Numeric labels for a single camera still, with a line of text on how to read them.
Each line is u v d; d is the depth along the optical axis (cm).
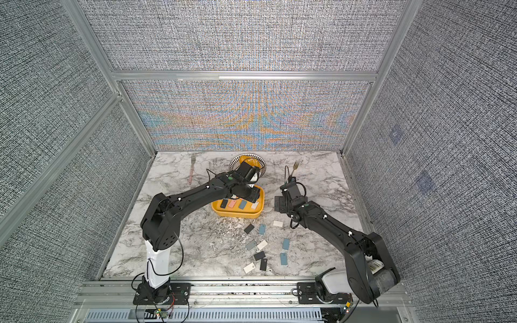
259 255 83
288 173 117
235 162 113
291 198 67
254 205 97
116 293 75
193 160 117
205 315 70
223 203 98
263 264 80
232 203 98
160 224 50
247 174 72
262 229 90
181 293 73
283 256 82
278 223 92
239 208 97
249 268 80
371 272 42
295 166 113
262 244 86
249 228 90
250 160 106
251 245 86
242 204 98
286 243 87
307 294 73
